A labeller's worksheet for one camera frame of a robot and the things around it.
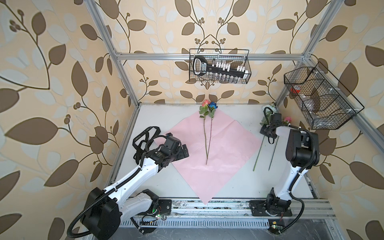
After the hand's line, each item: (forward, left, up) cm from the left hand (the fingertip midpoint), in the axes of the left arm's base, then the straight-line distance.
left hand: (183, 151), depth 83 cm
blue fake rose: (+42, -19, -6) cm, 46 cm away
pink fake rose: (+40, -12, -9) cm, 43 cm away
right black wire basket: (+20, -72, +23) cm, 78 cm away
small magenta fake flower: (+32, -73, -9) cm, 80 cm away
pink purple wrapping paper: (+6, -22, -10) cm, 25 cm away
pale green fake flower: (+26, -51, +8) cm, 58 cm away
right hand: (+21, -55, -10) cm, 60 cm away
